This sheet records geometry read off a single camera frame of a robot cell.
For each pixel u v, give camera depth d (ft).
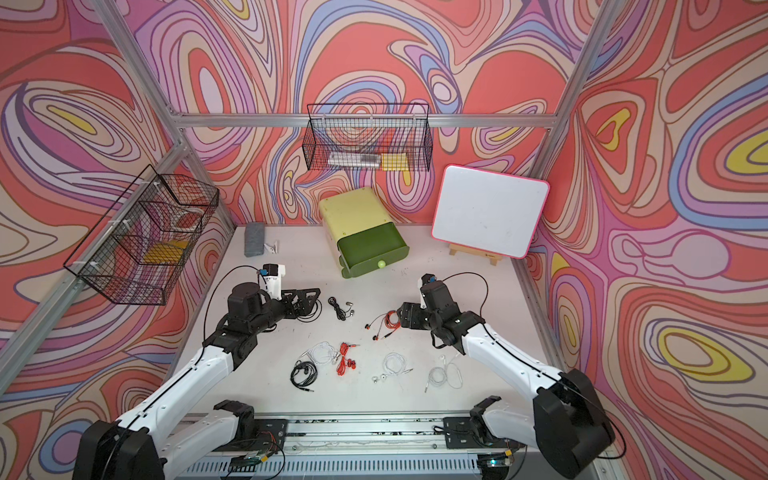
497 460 2.35
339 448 2.41
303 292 2.38
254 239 3.66
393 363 2.82
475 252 3.52
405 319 2.49
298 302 2.34
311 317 3.08
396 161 2.98
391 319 3.08
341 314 3.08
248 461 2.31
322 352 2.88
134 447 1.30
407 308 2.51
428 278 2.52
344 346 2.89
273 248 3.65
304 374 2.73
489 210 3.35
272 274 2.33
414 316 2.45
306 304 2.39
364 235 2.91
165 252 2.35
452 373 2.76
